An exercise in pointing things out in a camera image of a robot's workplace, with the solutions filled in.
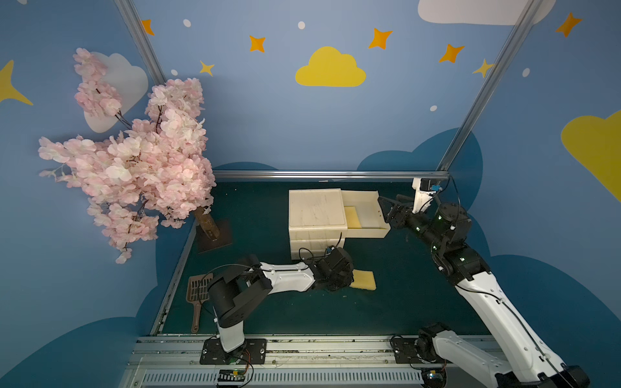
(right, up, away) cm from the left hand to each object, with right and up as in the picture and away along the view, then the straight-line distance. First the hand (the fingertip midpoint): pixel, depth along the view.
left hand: (358, 275), depth 86 cm
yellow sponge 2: (-2, +21, +2) cm, 21 cm away
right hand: (+7, +28, -17) cm, 34 cm away
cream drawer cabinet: (-15, +20, -5) cm, 26 cm away
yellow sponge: (+2, -2, +2) cm, 4 cm away
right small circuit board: (+21, -28, -13) cm, 37 cm away
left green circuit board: (-42, -27, -13) cm, 51 cm away
